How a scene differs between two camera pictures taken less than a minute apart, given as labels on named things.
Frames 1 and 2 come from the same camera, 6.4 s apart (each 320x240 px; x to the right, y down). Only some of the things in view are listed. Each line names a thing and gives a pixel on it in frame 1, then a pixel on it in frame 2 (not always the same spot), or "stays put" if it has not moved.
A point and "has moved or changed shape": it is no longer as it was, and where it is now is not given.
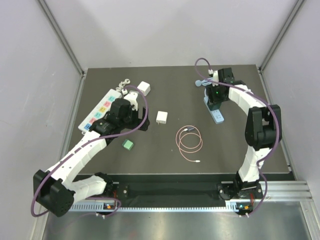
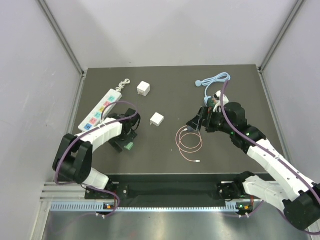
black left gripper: x=137 y=121 -> x=129 y=139
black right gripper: x=212 y=99 -> x=197 y=122
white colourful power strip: x=99 y=110 stays put
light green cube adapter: x=127 y=144 stays put
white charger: x=161 y=117 has moved or changed shape
